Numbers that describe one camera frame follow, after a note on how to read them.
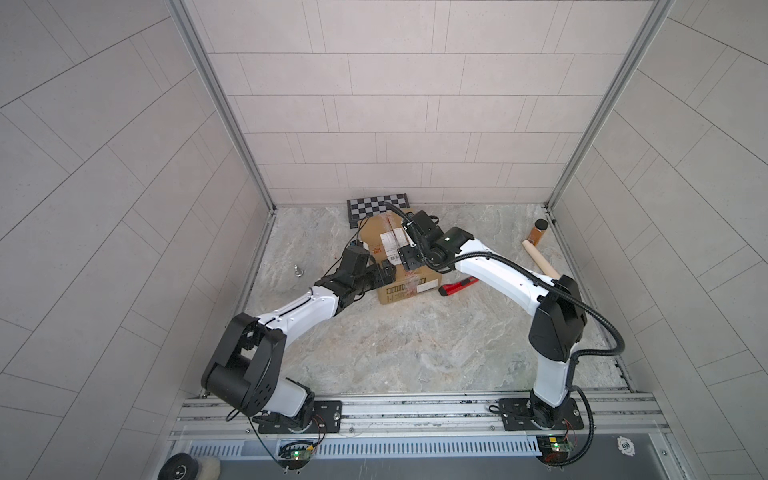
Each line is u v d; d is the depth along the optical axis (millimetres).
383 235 916
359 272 690
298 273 960
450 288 936
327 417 708
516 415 711
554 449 679
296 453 652
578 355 512
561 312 471
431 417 723
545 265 963
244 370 416
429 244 627
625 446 678
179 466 567
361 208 1119
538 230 991
